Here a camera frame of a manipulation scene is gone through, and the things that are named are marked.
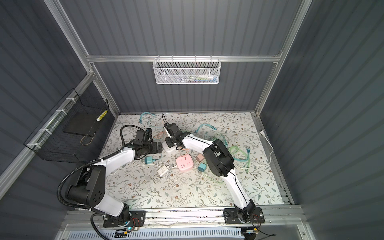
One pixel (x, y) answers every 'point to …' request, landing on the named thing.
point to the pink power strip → (185, 162)
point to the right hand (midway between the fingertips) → (171, 140)
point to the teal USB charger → (202, 167)
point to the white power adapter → (162, 170)
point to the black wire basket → (73, 132)
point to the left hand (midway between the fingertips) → (154, 146)
